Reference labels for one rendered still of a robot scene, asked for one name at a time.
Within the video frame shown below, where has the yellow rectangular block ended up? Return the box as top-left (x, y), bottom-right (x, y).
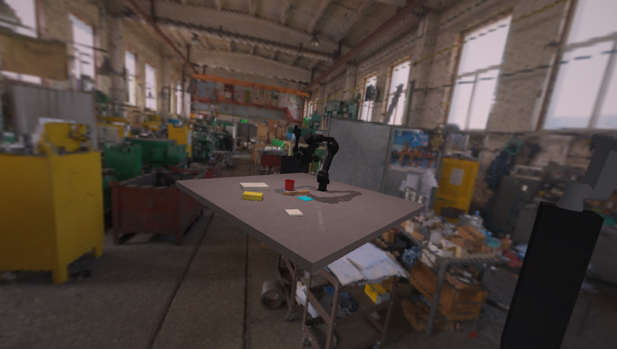
top-left (242, 191), bottom-right (263, 201)

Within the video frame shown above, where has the brown wooden bar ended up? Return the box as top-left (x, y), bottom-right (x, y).
top-left (284, 190), bottom-right (310, 196)

